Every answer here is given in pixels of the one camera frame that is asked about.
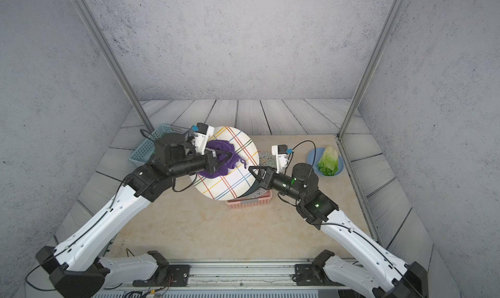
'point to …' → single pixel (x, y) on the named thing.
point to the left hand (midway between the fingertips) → (232, 156)
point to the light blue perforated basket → (144, 152)
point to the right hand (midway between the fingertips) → (248, 171)
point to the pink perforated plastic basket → (260, 200)
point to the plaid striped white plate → (234, 182)
